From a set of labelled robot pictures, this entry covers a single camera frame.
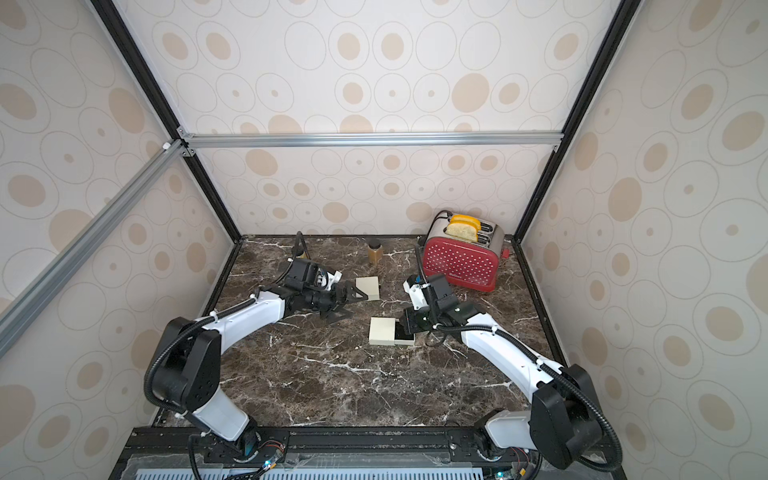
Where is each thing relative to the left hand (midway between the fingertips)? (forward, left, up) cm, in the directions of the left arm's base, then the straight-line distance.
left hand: (364, 304), depth 83 cm
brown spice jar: (+26, -2, -8) cm, 28 cm away
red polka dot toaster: (+18, -30, +3) cm, 35 cm away
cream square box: (-3, -7, -12) cm, 14 cm away
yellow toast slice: (+27, -31, +8) cm, 42 cm away
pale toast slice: (+24, -30, +5) cm, 39 cm away
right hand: (-5, -10, -2) cm, 11 cm away
